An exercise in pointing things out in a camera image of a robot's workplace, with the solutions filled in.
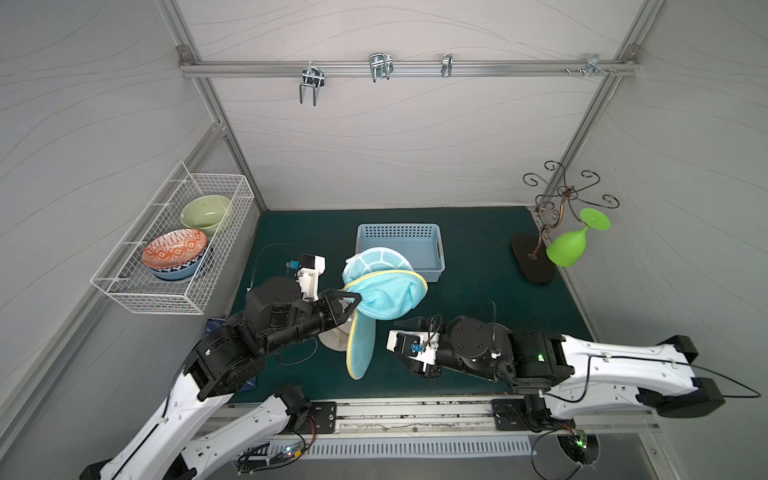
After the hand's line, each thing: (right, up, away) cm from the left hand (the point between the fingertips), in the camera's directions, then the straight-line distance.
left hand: (362, 300), depth 58 cm
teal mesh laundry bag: (+5, +2, 0) cm, 6 cm away
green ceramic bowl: (-41, +18, +15) cm, 47 cm away
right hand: (+7, -5, 0) cm, 9 cm away
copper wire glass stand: (+55, +6, +47) cm, 73 cm away
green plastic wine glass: (+55, +9, +24) cm, 61 cm away
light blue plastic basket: (+17, +10, +50) cm, 54 cm away
